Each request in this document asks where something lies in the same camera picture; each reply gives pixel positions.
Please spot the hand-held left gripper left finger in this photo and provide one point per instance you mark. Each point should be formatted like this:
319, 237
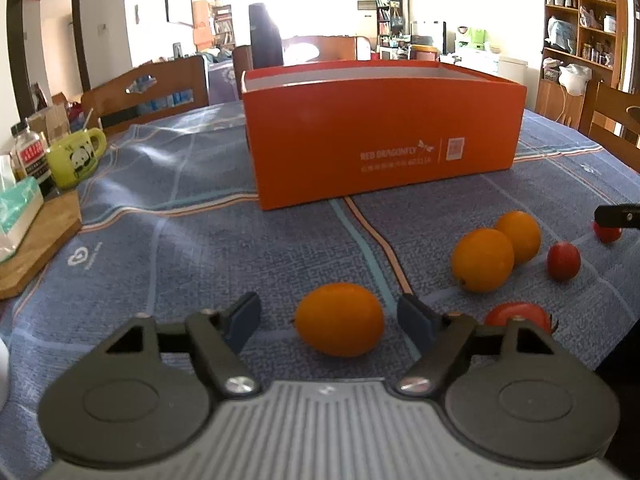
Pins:
245, 320

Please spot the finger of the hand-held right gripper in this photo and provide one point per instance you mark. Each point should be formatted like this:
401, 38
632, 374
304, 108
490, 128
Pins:
617, 215

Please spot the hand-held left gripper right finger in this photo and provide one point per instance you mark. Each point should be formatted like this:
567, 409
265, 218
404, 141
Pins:
415, 322

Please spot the small red cherry tomato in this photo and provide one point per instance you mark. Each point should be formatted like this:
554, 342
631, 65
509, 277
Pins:
607, 235
563, 260

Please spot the orange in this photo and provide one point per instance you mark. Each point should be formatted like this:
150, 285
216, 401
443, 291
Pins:
340, 320
482, 260
525, 235

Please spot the large red tomato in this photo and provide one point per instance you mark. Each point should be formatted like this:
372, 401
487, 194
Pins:
510, 310

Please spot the orange cardboard box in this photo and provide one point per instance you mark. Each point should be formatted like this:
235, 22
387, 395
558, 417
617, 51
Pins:
350, 135

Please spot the wooden slatted chair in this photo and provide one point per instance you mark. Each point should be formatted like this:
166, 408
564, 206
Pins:
607, 110

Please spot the blue patterned tablecloth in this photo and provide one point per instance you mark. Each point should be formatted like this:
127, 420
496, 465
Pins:
175, 230

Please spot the wooden bookshelf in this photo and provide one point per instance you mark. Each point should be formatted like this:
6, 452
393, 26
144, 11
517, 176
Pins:
550, 95

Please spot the white plastic bag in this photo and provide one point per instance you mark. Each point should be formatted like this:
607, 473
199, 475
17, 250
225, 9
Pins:
575, 77

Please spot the white chest freezer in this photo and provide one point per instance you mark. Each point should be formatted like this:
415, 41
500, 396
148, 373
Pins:
510, 67

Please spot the wooden board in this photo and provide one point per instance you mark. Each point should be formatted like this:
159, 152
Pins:
45, 240

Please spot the green box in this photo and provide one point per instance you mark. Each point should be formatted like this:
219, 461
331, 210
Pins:
477, 36

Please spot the green panda mug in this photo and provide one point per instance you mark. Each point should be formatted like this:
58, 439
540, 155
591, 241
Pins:
72, 162

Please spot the wooden chair with cutout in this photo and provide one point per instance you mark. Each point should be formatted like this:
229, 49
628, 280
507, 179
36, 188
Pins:
340, 47
150, 90

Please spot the teal tissue box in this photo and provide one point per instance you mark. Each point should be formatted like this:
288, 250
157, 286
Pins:
17, 210

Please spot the black television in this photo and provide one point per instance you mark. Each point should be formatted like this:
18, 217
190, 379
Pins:
427, 35

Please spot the glass jar with red label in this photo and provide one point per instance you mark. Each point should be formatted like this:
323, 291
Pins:
30, 157

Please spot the small brown cardboard box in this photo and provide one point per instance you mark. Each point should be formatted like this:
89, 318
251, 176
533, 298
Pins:
50, 115

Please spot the tall dark bookshelf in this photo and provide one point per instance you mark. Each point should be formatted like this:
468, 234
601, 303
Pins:
390, 15

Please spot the beige standing air conditioner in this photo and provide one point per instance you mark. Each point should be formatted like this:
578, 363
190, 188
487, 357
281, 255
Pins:
366, 17

